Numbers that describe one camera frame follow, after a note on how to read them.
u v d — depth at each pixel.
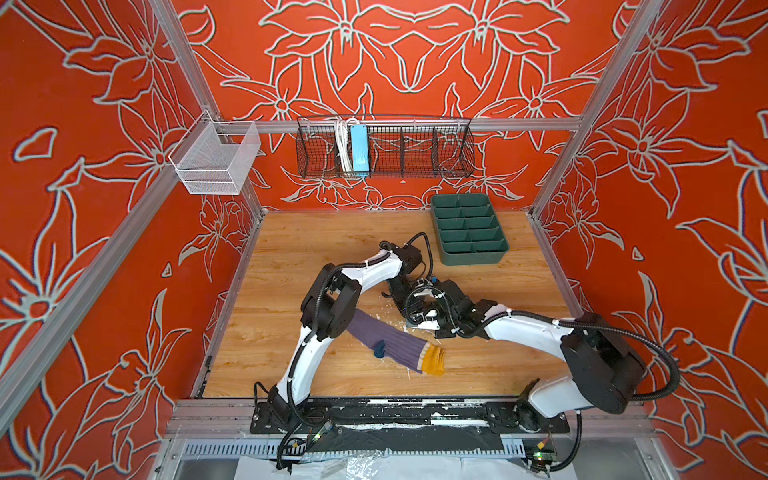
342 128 0.88
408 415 0.74
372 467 0.67
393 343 0.85
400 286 0.79
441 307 0.66
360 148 0.89
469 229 1.06
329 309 0.55
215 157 0.93
